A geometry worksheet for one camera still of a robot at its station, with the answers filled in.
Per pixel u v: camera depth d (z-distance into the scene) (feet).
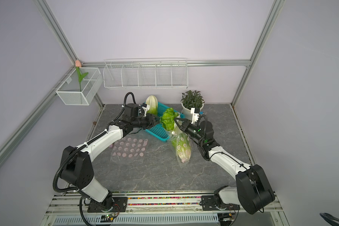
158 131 2.97
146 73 3.25
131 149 3.04
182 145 2.66
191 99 3.28
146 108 2.62
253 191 1.36
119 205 2.41
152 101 3.35
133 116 2.24
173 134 2.37
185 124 2.22
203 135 1.95
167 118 2.70
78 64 2.92
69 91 2.63
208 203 2.42
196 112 2.32
